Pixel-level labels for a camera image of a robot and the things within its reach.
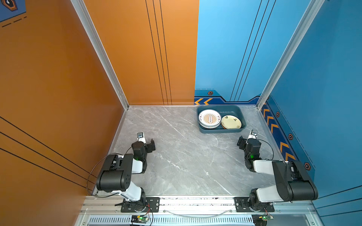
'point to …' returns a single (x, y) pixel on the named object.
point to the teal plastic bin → (236, 110)
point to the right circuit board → (261, 220)
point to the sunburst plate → (209, 118)
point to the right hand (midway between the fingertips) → (246, 137)
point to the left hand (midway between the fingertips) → (145, 139)
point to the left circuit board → (139, 219)
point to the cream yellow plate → (230, 122)
